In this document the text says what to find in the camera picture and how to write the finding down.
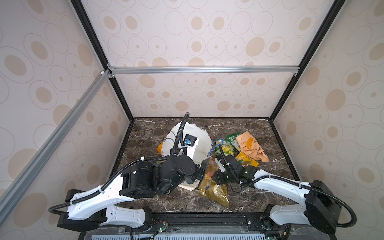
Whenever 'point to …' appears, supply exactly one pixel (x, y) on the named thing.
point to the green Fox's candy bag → (232, 138)
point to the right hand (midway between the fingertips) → (215, 176)
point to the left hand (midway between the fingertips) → (202, 159)
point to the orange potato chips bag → (249, 147)
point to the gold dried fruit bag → (207, 187)
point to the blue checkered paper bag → (202, 152)
